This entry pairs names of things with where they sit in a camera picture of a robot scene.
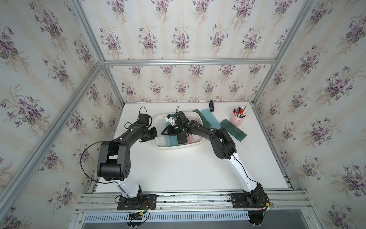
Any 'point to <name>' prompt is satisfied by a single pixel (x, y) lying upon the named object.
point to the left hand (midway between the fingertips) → (155, 135)
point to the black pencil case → (182, 137)
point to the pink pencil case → (190, 141)
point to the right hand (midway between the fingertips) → (163, 134)
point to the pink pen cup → (238, 115)
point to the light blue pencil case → (210, 117)
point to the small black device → (211, 106)
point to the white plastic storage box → (158, 121)
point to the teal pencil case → (173, 140)
